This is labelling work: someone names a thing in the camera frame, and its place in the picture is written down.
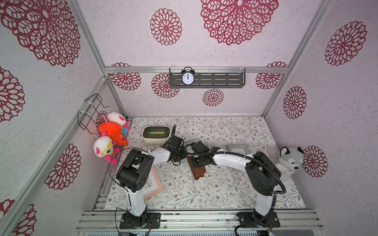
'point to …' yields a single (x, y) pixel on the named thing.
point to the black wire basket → (86, 116)
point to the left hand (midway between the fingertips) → (187, 155)
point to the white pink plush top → (117, 117)
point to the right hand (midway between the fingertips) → (190, 161)
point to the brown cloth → (198, 172)
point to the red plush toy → (112, 129)
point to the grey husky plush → (289, 161)
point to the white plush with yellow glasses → (103, 146)
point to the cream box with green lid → (156, 134)
